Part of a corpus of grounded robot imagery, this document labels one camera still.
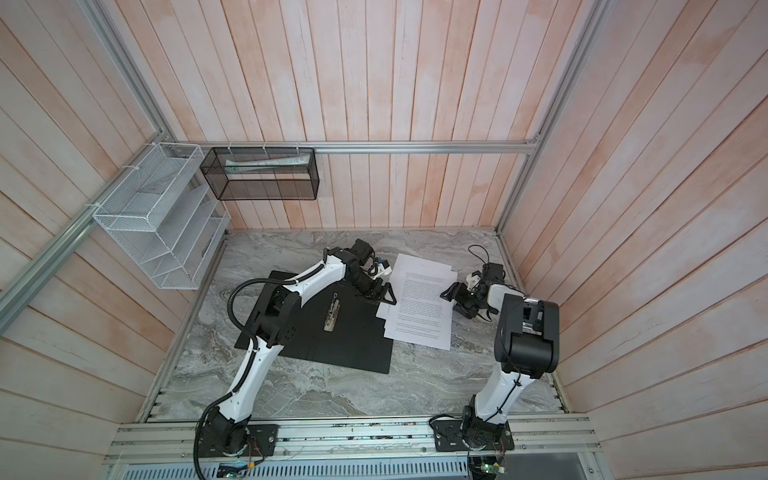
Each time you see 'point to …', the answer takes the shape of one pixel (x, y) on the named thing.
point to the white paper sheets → (412, 264)
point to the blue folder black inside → (339, 327)
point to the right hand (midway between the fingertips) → (448, 299)
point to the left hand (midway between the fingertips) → (386, 305)
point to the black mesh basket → (262, 173)
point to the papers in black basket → (233, 166)
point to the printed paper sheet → (420, 314)
